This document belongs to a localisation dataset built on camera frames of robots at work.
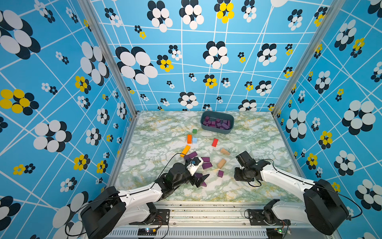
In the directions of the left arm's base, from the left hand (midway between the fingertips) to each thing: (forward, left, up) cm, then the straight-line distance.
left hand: (205, 166), depth 79 cm
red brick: (+23, -8, -11) cm, 27 cm away
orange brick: (+25, +9, -10) cm, 28 cm away
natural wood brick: (+7, -11, -10) cm, 17 cm away
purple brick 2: (+6, -2, -11) cm, 13 cm away
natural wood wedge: (+15, -14, -10) cm, 23 cm away
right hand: (0, -20, -11) cm, 23 cm away
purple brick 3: (+11, +10, -10) cm, 18 cm away
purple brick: (-7, +4, +5) cm, 9 cm away
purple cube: (0, -10, -10) cm, 14 cm away
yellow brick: (+16, +12, -11) cm, 23 cm away
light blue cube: (+24, +5, -10) cm, 26 cm away
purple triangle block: (-6, 0, -10) cm, 12 cm away
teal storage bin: (+40, -14, -9) cm, 43 cm away
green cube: (+33, +6, -11) cm, 35 cm away
